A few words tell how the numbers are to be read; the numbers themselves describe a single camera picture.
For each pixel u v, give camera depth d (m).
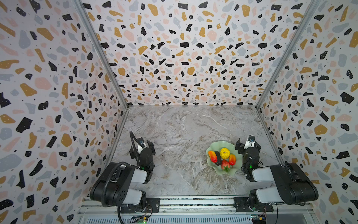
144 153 0.70
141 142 0.75
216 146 0.93
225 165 0.84
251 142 0.76
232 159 0.87
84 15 0.72
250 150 0.73
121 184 0.44
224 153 0.88
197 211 0.73
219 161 0.86
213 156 0.85
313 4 0.71
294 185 0.44
